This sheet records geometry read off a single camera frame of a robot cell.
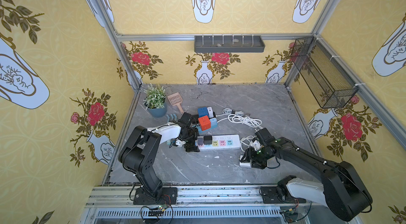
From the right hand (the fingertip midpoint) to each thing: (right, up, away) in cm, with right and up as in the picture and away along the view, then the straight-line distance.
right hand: (242, 164), depth 82 cm
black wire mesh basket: (+39, +46, -3) cm, 60 cm away
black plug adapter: (-18, +12, +2) cm, 22 cm away
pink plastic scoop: (-41, +34, +31) cm, 61 cm away
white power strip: (-11, +10, +6) cm, 16 cm away
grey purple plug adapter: (-22, +11, +3) cm, 25 cm away
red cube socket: (-20, +20, +8) cm, 30 cm away
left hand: (-22, +10, +10) cm, 26 cm away
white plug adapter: (+1, 0, -2) cm, 3 cm away
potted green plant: (-49, +33, +10) cm, 60 cm away
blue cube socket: (-21, +26, +12) cm, 36 cm away
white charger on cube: (-16, +26, +14) cm, 33 cm away
